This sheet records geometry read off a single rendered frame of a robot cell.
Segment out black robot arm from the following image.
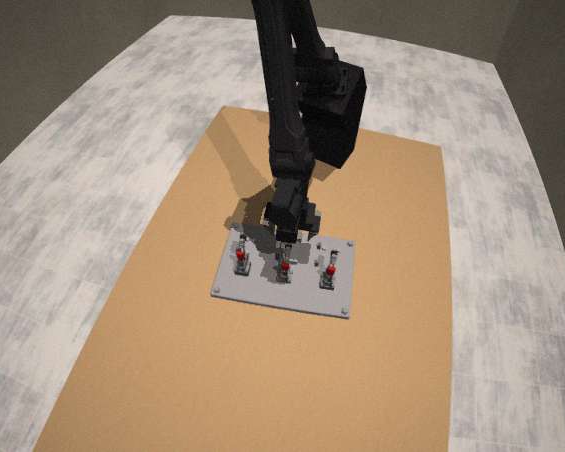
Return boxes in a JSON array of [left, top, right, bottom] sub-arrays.
[[251, 0, 349, 245]]

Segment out grey toggle clamp with red handle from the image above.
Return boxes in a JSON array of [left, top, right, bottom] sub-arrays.
[[320, 250, 337, 290]]

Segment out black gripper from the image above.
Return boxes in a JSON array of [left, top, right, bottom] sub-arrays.
[[262, 202, 321, 241]]

